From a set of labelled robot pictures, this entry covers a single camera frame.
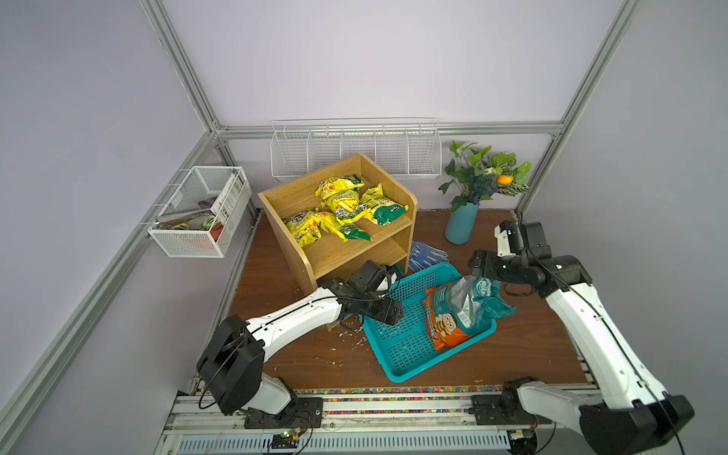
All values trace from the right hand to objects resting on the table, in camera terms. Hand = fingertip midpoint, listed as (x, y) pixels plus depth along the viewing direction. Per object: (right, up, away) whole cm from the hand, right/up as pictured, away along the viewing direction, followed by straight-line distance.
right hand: (483, 262), depth 76 cm
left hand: (-25, -15, +4) cm, 29 cm away
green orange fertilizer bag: (-7, -12, -1) cm, 14 cm away
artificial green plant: (+1, +25, +6) cm, 25 cm away
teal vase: (+2, +11, +26) cm, 29 cm away
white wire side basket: (-68, +20, 0) cm, 71 cm away
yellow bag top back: (-41, +21, +1) cm, 46 cm away
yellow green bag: (-28, +14, -5) cm, 32 cm away
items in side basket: (-77, +11, -1) cm, 78 cm away
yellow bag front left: (-46, +9, -8) cm, 48 cm away
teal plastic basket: (-20, -27, +9) cm, 35 cm away
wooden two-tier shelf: (-40, +2, -8) cm, 41 cm away
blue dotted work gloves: (-11, 0, +29) cm, 32 cm away
